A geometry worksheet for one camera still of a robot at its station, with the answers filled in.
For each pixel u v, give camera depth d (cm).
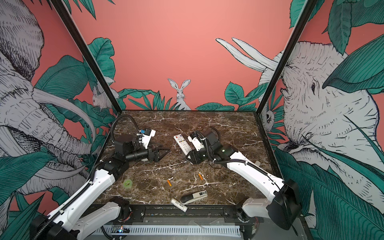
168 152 67
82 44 82
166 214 75
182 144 77
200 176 87
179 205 76
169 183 84
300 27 75
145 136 65
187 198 75
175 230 70
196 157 66
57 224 39
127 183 84
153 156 64
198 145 68
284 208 38
